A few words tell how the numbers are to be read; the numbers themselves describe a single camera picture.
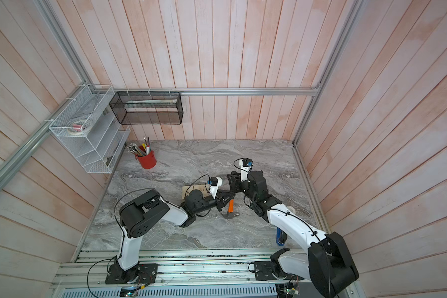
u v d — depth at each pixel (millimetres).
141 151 1021
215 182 765
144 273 729
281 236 784
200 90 964
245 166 715
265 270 727
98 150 780
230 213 860
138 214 529
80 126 734
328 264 406
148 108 1062
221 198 780
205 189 798
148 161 1073
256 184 603
